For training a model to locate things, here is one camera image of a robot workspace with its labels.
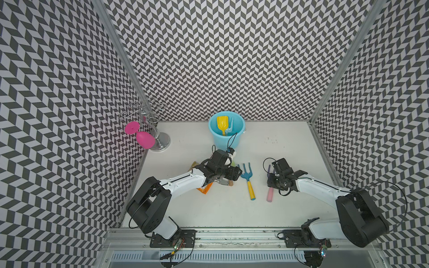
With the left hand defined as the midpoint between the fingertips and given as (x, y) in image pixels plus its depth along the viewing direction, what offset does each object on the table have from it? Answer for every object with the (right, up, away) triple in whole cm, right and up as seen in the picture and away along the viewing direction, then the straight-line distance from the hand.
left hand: (235, 171), depth 85 cm
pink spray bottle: (-7, -6, +4) cm, 10 cm away
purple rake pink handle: (+18, -11, +1) cm, 21 cm away
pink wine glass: (-48, +16, +2) cm, 51 cm away
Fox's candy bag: (-16, -9, +1) cm, 18 cm away
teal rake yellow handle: (+7, -4, +8) cm, 11 cm away
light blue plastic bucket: (-2, +17, -9) cm, 19 cm away
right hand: (+19, -8, +4) cm, 21 cm away
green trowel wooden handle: (-2, -7, +1) cm, 7 cm away
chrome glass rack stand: (-59, +37, +31) cm, 77 cm away
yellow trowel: (-7, +26, +17) cm, 32 cm away
